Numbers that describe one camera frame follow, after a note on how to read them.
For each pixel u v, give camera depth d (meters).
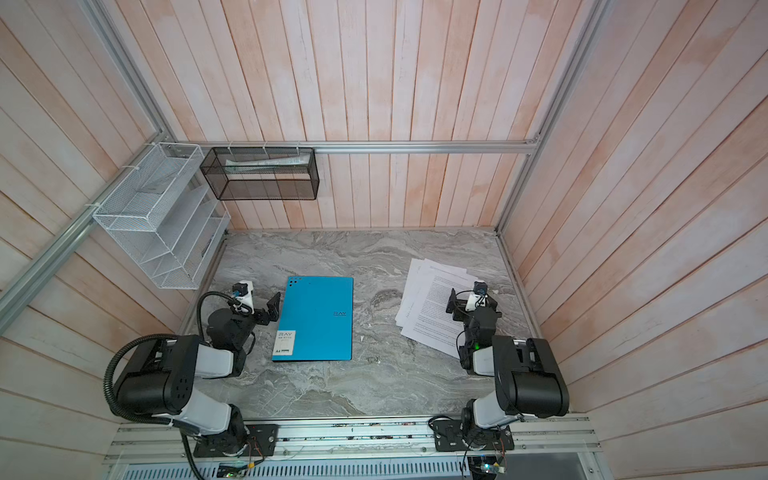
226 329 0.70
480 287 0.77
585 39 0.72
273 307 0.83
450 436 0.74
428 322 0.96
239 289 0.76
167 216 0.73
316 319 0.95
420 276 1.07
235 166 0.90
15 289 0.52
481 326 0.68
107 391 0.42
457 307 0.83
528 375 0.47
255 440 0.73
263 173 1.04
